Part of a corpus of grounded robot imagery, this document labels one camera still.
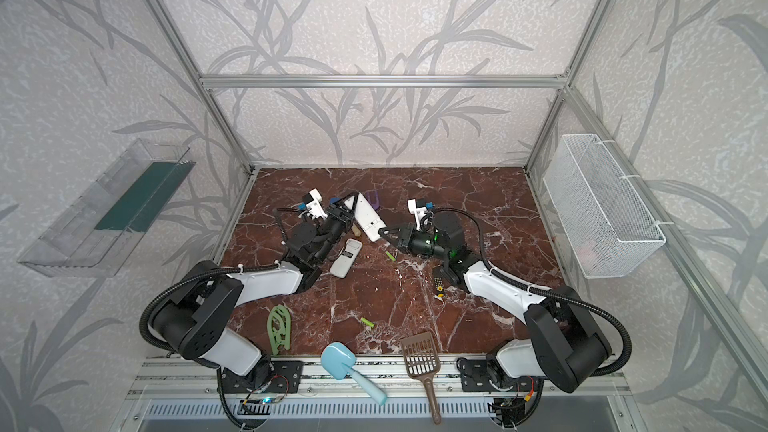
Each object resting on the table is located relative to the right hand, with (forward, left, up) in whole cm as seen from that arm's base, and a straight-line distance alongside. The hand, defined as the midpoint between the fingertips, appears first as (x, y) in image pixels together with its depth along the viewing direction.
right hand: (381, 226), depth 76 cm
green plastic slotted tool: (-19, +29, -21) cm, 40 cm away
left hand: (+9, +5, +5) cm, 12 cm away
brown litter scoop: (-27, -10, -23) cm, 37 cm away
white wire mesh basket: (-8, -49, +12) cm, 51 cm away
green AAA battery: (-17, +5, -22) cm, 29 cm away
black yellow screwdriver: (-7, -16, -21) cm, 27 cm away
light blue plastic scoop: (-27, +11, -23) cm, 37 cm away
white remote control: (-1, +13, -21) cm, 25 cm away
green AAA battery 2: (+3, -1, -23) cm, 24 cm away
